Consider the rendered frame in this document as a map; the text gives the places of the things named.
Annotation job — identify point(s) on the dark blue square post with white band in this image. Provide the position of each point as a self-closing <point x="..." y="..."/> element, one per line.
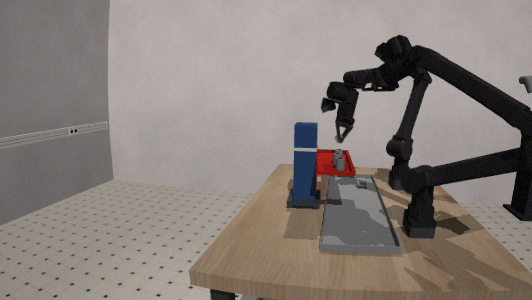
<point x="303" y="193"/>

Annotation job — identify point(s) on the red rimmed tray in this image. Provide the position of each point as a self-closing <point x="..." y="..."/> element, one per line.
<point x="324" y="164"/>

